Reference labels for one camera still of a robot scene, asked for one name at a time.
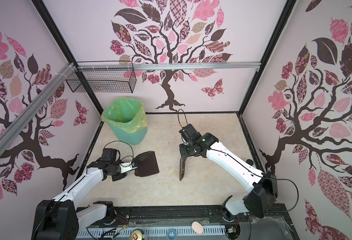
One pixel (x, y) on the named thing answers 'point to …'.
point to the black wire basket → (104, 76)
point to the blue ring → (169, 232)
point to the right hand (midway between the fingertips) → (184, 149)
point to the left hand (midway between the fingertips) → (122, 170)
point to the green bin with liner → (126, 117)
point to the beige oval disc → (197, 227)
